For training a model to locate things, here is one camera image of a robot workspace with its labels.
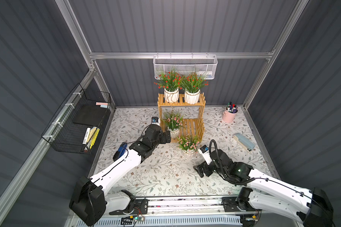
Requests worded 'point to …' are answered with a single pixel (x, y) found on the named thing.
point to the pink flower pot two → (188, 144)
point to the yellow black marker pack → (94, 134)
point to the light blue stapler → (247, 144)
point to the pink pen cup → (228, 117)
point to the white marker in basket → (87, 133)
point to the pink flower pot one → (174, 119)
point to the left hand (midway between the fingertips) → (162, 131)
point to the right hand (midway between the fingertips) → (201, 163)
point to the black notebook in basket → (90, 114)
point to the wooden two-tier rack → (190, 126)
